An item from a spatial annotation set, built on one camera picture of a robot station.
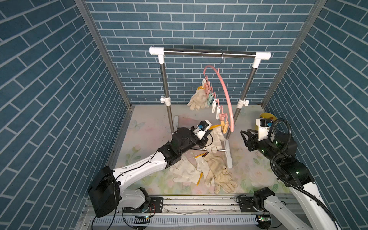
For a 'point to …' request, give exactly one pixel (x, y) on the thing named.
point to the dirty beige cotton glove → (219, 174)
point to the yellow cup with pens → (266, 115)
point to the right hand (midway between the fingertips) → (246, 131)
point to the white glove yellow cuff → (203, 166)
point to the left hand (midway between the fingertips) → (214, 130)
